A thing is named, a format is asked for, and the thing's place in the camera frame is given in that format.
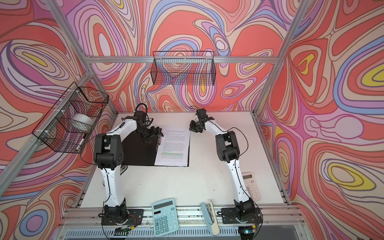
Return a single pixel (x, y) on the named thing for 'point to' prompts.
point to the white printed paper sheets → (174, 147)
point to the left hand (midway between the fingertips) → (159, 136)
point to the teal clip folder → (135, 151)
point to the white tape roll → (82, 121)
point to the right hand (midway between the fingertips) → (190, 130)
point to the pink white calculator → (251, 186)
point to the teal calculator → (164, 217)
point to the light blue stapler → (209, 213)
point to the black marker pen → (78, 147)
